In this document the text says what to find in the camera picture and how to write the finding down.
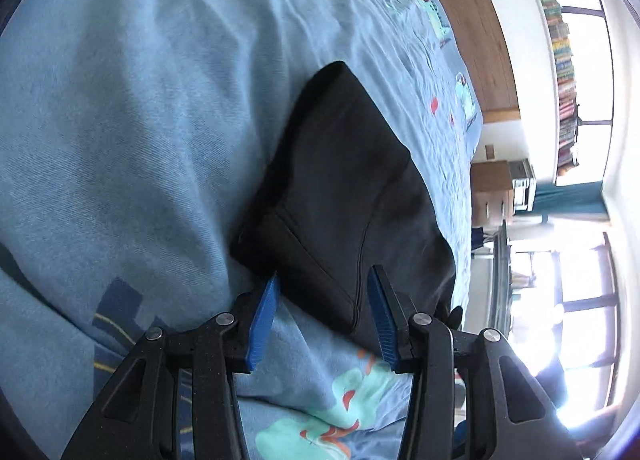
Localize blue printed blanket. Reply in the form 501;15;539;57
0;0;485;460

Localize teal curtain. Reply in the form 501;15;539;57
532;180;608;226

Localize grey desk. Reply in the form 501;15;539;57
487;222;516;336

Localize wooden dresser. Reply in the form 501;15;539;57
471;160;516;228

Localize wooden headboard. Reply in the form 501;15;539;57
400;0;522;123

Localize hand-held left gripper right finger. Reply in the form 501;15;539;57
366;265;576;460

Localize row of books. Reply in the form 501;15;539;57
520;0;583;176

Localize black pants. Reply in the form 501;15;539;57
230;61;457;341

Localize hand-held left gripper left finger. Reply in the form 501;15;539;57
60;274;281;460

